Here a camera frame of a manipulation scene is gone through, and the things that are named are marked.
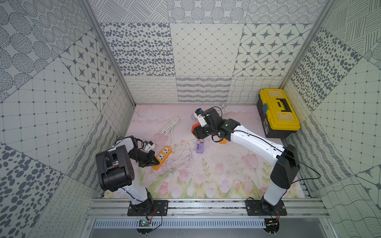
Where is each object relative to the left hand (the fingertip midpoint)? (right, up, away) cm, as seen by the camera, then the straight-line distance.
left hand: (155, 163), depth 87 cm
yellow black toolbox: (+76, +28, +5) cm, 81 cm away
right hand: (+27, +20, -4) cm, 34 cm away
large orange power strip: (+3, +3, +3) cm, 5 cm away
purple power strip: (+27, +8, +8) cm, 29 cm away
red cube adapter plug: (+23, +21, -9) cm, 32 cm away
